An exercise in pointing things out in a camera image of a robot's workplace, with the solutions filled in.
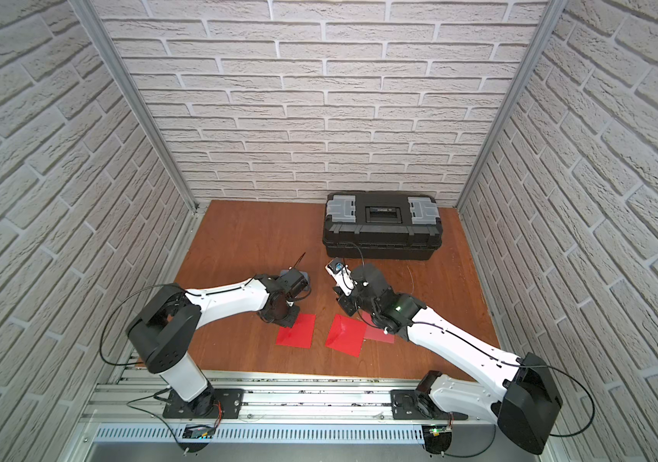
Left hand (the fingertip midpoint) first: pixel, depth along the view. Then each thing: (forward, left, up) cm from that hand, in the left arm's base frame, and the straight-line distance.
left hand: (291, 317), depth 89 cm
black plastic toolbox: (+24, -31, +17) cm, 43 cm away
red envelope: (-6, -3, 0) cm, 7 cm away
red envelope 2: (-6, -17, -1) cm, 18 cm away
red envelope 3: (-5, -28, -1) cm, 28 cm away
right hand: (+3, -16, +16) cm, 23 cm away
